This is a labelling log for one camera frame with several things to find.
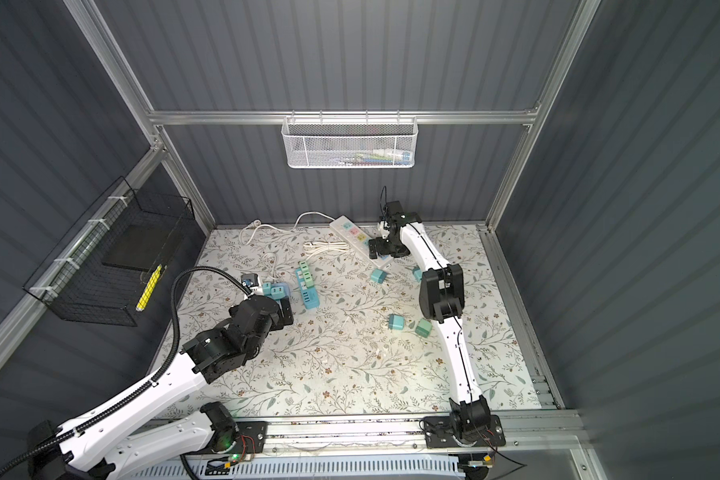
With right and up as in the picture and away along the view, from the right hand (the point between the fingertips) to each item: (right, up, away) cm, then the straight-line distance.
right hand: (386, 254), depth 106 cm
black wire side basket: (-71, -4, -34) cm, 79 cm away
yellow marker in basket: (-58, -8, -36) cm, 69 cm away
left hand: (-31, -12, -29) cm, 45 cm away
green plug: (-28, -4, -7) cm, 29 cm away
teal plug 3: (+2, -21, -14) cm, 26 cm away
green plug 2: (-26, -8, -10) cm, 29 cm away
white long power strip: (-10, +5, +7) cm, 13 cm away
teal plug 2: (+11, -7, -2) cm, 13 cm away
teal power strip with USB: (-25, -13, -10) cm, 30 cm away
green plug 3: (+10, -23, -15) cm, 29 cm away
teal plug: (-3, -7, -2) cm, 8 cm away
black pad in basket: (-64, +2, -32) cm, 72 cm away
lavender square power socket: (-37, -10, -3) cm, 38 cm away
